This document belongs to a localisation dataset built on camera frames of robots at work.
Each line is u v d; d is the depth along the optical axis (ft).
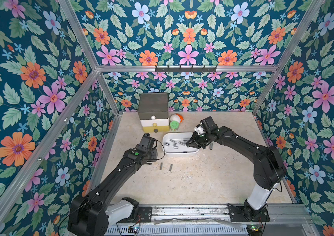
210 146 3.23
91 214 1.26
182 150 3.16
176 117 3.63
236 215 2.41
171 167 2.97
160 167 2.97
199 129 2.75
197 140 2.52
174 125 3.46
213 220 2.38
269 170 1.65
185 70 3.07
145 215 2.41
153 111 3.07
